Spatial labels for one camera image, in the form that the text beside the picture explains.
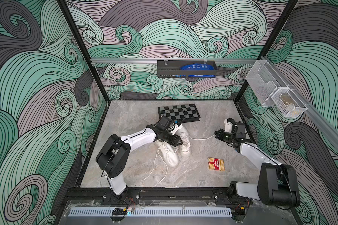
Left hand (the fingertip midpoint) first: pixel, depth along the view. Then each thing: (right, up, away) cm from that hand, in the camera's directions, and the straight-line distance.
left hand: (179, 139), depth 85 cm
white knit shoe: (+4, -6, 0) cm, 7 cm away
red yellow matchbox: (+22, -15, -2) cm, 26 cm away
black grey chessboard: (+3, +16, +23) cm, 28 cm away
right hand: (+25, +4, +5) cm, 26 cm away
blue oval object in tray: (+12, +48, +7) cm, 50 cm away
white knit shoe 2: (-7, -8, +1) cm, 11 cm away
